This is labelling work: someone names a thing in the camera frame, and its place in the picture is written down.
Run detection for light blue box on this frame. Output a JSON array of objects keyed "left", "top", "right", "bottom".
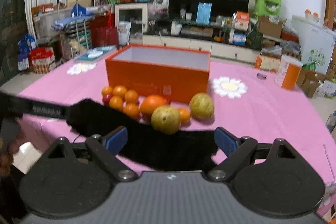
[{"left": 196, "top": 2, "right": 213, "bottom": 24}]

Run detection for dark green bag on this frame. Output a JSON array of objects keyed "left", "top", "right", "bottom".
[{"left": 247, "top": 27, "right": 264, "bottom": 43}]

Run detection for person's left hand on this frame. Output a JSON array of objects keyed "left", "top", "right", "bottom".
[{"left": 0, "top": 132, "right": 25, "bottom": 177}]

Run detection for large orange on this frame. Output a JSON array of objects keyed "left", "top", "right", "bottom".
[{"left": 140, "top": 95, "right": 168, "bottom": 116}]

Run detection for orange and white carton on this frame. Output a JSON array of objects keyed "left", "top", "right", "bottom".
[{"left": 255, "top": 55, "right": 281, "bottom": 71}]

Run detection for blue packages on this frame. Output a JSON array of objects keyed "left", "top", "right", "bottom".
[{"left": 17, "top": 34, "right": 37, "bottom": 72}]

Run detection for white glass-door cabinet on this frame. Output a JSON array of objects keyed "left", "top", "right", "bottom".
[{"left": 115, "top": 3, "right": 148, "bottom": 45}]

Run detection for white tv stand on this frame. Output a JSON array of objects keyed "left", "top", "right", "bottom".
[{"left": 143, "top": 18, "right": 289, "bottom": 64}]

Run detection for metal shopping trolley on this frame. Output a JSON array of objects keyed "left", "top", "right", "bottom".
[{"left": 54, "top": 0, "right": 92, "bottom": 54}]

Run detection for red and white carton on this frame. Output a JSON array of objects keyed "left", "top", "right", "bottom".
[{"left": 29, "top": 47, "right": 57, "bottom": 74}]

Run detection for white fridge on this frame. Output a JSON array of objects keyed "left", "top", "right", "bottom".
[{"left": 291, "top": 15, "right": 336, "bottom": 75}]

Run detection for silver media player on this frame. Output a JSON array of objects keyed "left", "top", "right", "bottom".
[{"left": 181, "top": 26, "right": 214, "bottom": 37}]

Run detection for blue and white box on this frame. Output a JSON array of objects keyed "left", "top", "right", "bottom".
[{"left": 232, "top": 32, "right": 248, "bottom": 45}]

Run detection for pink daisy tablecloth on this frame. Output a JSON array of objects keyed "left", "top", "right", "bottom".
[{"left": 17, "top": 55, "right": 336, "bottom": 222}]

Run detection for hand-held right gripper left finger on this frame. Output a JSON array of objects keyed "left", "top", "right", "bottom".
[{"left": 43, "top": 126, "right": 138, "bottom": 182}]

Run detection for white plastic bag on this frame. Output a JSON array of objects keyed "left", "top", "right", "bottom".
[{"left": 118, "top": 21, "right": 132, "bottom": 46}]

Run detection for blue bag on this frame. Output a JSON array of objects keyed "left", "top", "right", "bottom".
[{"left": 70, "top": 3, "right": 87, "bottom": 18}]

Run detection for teal tissue packet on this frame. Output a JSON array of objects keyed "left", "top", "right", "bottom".
[{"left": 74, "top": 46, "right": 117, "bottom": 64}]

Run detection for orange and white canister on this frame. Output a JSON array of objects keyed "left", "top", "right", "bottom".
[{"left": 274, "top": 54, "right": 303, "bottom": 90}]

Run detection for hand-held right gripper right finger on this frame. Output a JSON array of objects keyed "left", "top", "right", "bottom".
[{"left": 206, "top": 127, "right": 293, "bottom": 184}]

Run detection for white and orange box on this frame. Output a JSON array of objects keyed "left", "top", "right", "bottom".
[{"left": 234, "top": 11, "right": 250, "bottom": 31}]

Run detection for yellow-green pear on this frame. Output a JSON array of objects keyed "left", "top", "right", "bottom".
[
  {"left": 151, "top": 105, "right": 182, "bottom": 135},
  {"left": 189, "top": 93, "right": 214, "bottom": 120}
]

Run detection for red gift bag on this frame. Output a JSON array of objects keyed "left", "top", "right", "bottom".
[{"left": 91, "top": 14, "right": 118, "bottom": 48}]

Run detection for orange cardboard box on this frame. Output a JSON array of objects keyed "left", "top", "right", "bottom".
[{"left": 105, "top": 44, "right": 211, "bottom": 104}]

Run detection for black knit cloth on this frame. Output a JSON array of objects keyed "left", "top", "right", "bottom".
[{"left": 67, "top": 99, "right": 219, "bottom": 170}]

